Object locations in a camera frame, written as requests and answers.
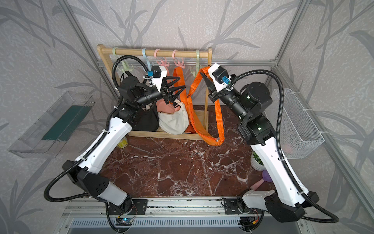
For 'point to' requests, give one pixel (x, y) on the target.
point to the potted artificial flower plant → (256, 162)
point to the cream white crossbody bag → (175, 123)
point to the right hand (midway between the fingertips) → (207, 68)
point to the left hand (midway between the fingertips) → (181, 84)
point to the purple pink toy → (266, 177)
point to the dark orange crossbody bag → (191, 127)
